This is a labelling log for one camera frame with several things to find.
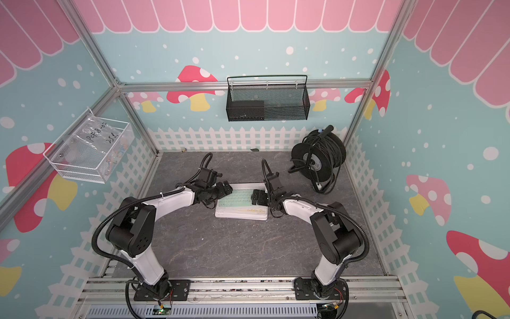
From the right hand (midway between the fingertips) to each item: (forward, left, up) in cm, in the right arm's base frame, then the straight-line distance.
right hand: (258, 197), depth 94 cm
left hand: (+2, +16, -1) cm, 16 cm away
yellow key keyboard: (-6, +7, -4) cm, 10 cm away
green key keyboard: (+3, +9, -2) cm, 9 cm away
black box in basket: (+29, +5, +28) cm, 41 cm away
